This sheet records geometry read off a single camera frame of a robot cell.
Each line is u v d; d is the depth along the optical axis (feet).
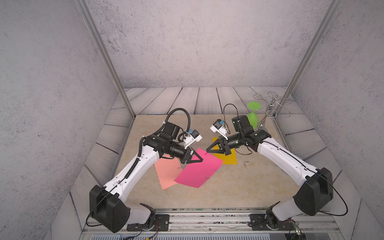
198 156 2.18
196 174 2.28
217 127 2.12
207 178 2.42
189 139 2.12
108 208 1.27
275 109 3.93
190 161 2.13
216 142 2.23
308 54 2.85
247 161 3.14
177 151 2.02
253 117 3.05
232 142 2.11
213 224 2.42
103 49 2.77
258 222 2.38
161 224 2.39
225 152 2.08
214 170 2.34
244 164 3.07
